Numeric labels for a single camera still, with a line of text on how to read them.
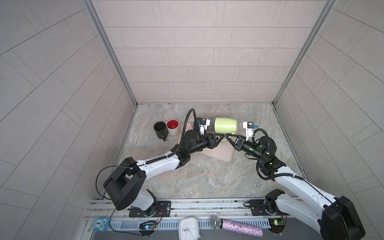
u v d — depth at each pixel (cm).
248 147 65
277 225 68
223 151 87
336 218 38
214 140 67
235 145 66
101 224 65
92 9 72
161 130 92
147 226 64
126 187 41
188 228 63
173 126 99
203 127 70
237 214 71
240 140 65
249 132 67
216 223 64
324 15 74
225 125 69
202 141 65
